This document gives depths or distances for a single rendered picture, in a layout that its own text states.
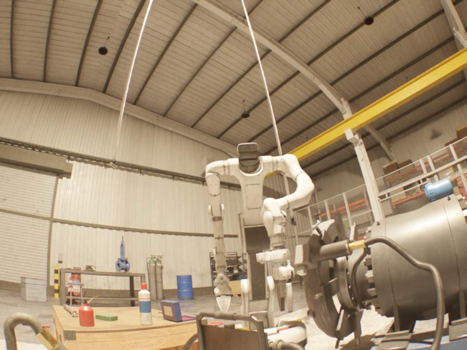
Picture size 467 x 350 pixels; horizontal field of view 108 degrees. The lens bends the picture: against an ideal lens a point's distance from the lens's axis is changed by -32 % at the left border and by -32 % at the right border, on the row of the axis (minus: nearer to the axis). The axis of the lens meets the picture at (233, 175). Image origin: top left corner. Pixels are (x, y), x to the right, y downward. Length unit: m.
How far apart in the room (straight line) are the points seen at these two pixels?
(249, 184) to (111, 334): 1.10
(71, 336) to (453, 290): 1.70
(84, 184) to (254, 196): 8.63
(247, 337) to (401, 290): 0.73
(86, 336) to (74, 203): 8.39
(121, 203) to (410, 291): 9.31
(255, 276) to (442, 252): 1.10
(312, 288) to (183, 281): 8.07
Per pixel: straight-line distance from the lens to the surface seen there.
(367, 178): 9.43
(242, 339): 1.00
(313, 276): 1.30
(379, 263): 1.27
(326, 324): 1.39
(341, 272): 1.41
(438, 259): 1.23
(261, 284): 1.68
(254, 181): 1.45
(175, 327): 1.41
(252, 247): 1.46
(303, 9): 8.78
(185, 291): 9.20
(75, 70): 11.33
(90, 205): 9.49
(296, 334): 1.60
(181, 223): 10.39
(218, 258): 1.58
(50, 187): 9.56
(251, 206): 1.47
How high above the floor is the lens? 0.72
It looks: 23 degrees up
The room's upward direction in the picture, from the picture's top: 6 degrees counter-clockwise
